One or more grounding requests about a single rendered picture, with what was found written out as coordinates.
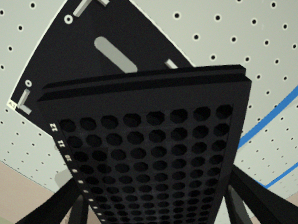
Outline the blue tape outline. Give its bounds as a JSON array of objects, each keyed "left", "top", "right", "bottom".
[{"left": 238, "top": 85, "right": 298, "bottom": 189}]

